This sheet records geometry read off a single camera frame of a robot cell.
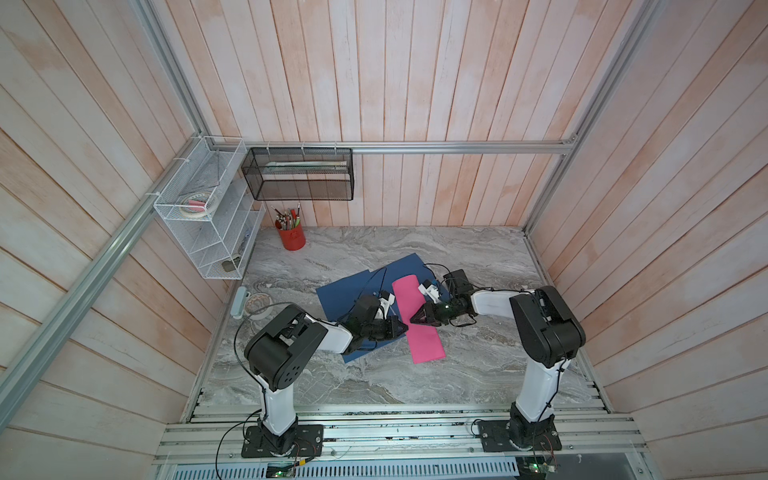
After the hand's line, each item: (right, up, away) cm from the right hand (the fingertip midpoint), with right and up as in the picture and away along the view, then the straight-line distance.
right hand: (414, 319), depth 94 cm
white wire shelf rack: (-53, +24, -17) cm, 61 cm away
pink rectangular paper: (+3, -5, -4) cm, 7 cm away
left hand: (-2, -3, -4) cm, 6 cm away
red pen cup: (-43, +27, +15) cm, 53 cm away
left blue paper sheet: (-26, +6, +11) cm, 29 cm away
